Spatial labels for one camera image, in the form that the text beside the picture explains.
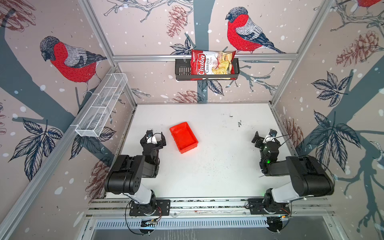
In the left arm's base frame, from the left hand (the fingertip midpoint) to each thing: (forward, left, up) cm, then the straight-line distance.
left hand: (153, 133), depth 88 cm
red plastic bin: (+4, -18, -10) cm, 21 cm away
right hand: (-1, -68, -1) cm, 68 cm away
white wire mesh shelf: (-5, +25, +18) cm, 31 cm away
